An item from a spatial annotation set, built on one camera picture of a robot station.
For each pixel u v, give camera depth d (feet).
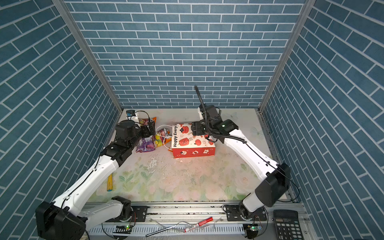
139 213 2.43
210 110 1.84
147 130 2.29
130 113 2.15
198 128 2.23
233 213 2.42
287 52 2.89
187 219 2.42
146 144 3.09
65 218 1.20
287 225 2.27
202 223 2.32
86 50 2.79
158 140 3.24
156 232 2.25
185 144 2.78
